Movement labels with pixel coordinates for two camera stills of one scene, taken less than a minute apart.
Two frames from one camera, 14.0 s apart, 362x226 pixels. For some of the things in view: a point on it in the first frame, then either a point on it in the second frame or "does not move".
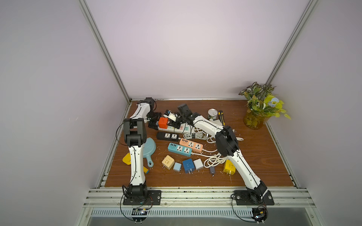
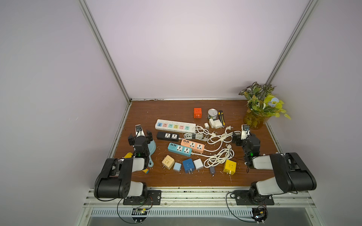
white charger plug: [198, 164] does not move
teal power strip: [180, 149] does not move
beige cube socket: [168, 162] does not move
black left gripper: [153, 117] to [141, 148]
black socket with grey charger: [168, 136] does not move
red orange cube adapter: [163, 122] to [197, 113]
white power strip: [184, 128] does not move
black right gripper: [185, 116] to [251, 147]
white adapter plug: [217, 122] does not move
